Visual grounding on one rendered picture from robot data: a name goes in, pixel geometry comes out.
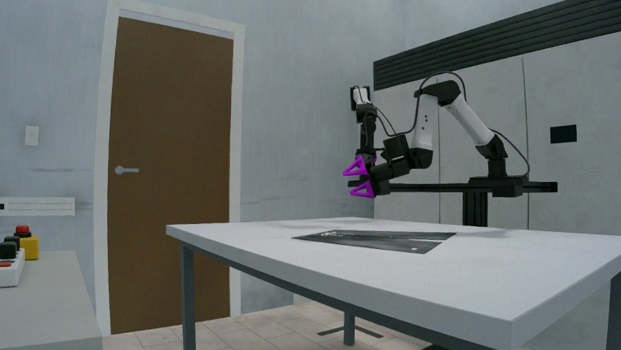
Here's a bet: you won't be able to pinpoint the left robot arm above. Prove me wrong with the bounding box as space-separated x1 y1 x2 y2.
383 80 527 181

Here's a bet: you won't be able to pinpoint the grey shorts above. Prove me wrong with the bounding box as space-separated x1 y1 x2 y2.
293 230 457 254

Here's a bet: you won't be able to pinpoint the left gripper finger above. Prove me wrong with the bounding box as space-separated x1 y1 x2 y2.
343 156 367 176
350 181 375 199

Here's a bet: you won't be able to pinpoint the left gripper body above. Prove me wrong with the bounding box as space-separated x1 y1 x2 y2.
362 153 395 198

